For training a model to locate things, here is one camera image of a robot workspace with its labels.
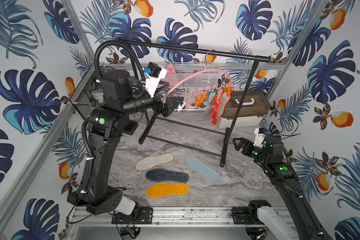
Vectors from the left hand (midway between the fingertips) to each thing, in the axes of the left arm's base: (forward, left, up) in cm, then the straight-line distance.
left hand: (173, 86), depth 51 cm
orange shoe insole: (-18, +6, -55) cm, 58 cm away
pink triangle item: (+37, +5, -20) cm, 43 cm away
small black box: (+24, +35, -55) cm, 69 cm away
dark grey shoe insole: (-10, +7, -56) cm, 57 cm away
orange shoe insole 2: (-2, +15, -55) cm, 57 cm away
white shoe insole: (-1, -12, -56) cm, 57 cm away
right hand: (+2, -33, -32) cm, 47 cm away
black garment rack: (+24, -35, -53) cm, 68 cm away
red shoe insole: (+23, -21, -28) cm, 42 cm away
